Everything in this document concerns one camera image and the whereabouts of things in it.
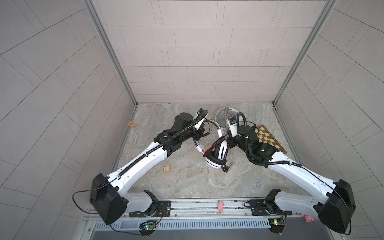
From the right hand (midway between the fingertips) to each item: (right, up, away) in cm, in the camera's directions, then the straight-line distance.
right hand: (226, 131), depth 78 cm
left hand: (-10, +5, -5) cm, 13 cm away
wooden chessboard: (+28, -4, +17) cm, 33 cm away
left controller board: (-37, -40, -14) cm, 57 cm away
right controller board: (+22, -42, -10) cm, 48 cm away
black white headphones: (-7, -9, -14) cm, 18 cm away
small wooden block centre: (-33, -21, +4) cm, 39 cm away
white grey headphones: (+2, +9, +20) cm, 22 cm away
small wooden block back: (-52, +16, +36) cm, 65 cm away
